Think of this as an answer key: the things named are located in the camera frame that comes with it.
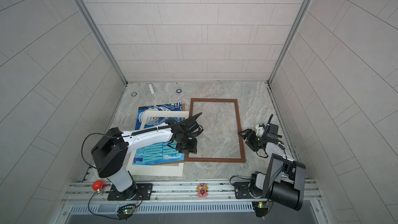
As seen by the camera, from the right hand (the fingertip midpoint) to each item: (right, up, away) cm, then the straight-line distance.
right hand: (243, 135), depth 87 cm
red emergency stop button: (-71, -19, -17) cm, 75 cm away
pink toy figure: (-22, -20, -18) cm, 35 cm away
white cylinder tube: (-61, +27, +24) cm, 71 cm away
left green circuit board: (-55, -26, -23) cm, 65 cm away
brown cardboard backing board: (-36, +13, +14) cm, 41 cm away
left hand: (-24, -7, -8) cm, 27 cm away
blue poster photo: (-44, -9, -5) cm, 45 cm away
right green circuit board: (+4, -28, -20) cm, 34 cm away
